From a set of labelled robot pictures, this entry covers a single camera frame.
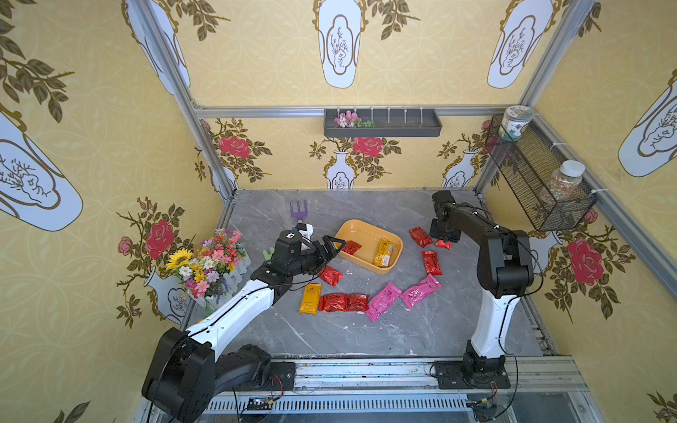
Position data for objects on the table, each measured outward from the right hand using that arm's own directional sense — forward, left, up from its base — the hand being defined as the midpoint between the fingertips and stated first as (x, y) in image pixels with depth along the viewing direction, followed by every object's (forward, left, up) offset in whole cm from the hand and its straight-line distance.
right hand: (451, 234), depth 101 cm
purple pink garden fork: (+11, +61, -4) cm, 62 cm away
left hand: (-17, +44, +15) cm, 49 cm away
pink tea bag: (-27, +28, -1) cm, 39 cm away
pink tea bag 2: (-24, +16, -1) cm, 29 cm away
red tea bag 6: (-5, +4, +1) cm, 7 cm away
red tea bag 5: (-2, +12, 0) cm, 12 cm away
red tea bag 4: (-13, +9, -1) cm, 16 cm away
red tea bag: (-29, +43, -1) cm, 52 cm away
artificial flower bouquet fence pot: (-26, +79, +14) cm, 85 cm away
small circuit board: (-56, +62, -6) cm, 84 cm away
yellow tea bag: (-28, +51, 0) cm, 58 cm away
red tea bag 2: (-28, +36, 0) cm, 46 cm away
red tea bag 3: (-19, +45, -1) cm, 49 cm away
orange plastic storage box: (-1, +33, -1) cm, 33 cm away
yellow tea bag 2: (-9, +26, -1) cm, 28 cm away
